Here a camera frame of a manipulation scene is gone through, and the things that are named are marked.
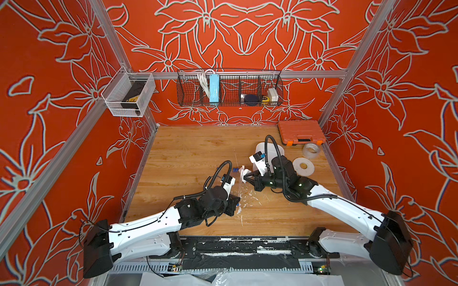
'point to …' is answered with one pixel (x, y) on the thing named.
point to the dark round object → (251, 99)
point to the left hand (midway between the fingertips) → (241, 199)
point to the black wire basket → (236, 88)
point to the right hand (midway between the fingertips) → (241, 178)
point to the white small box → (272, 95)
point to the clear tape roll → (311, 151)
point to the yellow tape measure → (265, 99)
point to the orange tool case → (300, 131)
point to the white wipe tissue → (244, 171)
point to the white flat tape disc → (303, 167)
